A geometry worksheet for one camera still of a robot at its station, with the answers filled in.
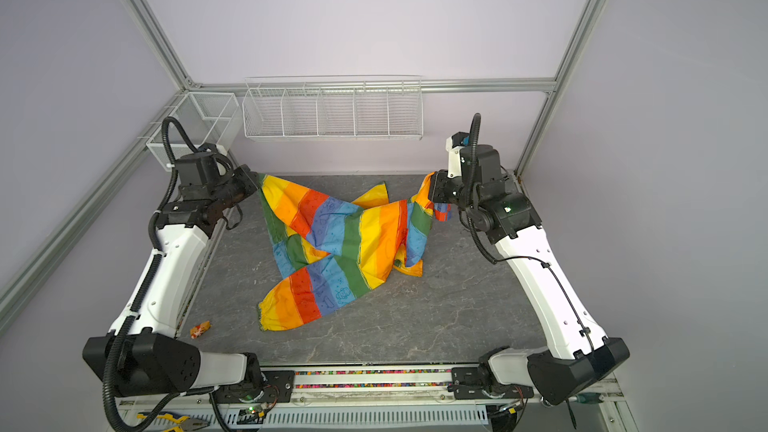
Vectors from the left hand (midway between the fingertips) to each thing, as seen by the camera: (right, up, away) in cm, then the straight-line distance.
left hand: (260, 176), depth 76 cm
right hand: (+44, -1, -7) cm, 44 cm away
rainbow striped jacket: (+21, -19, +5) cm, 29 cm away
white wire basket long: (+15, +25, +22) cm, 36 cm away
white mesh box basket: (-29, +21, +22) cm, 42 cm away
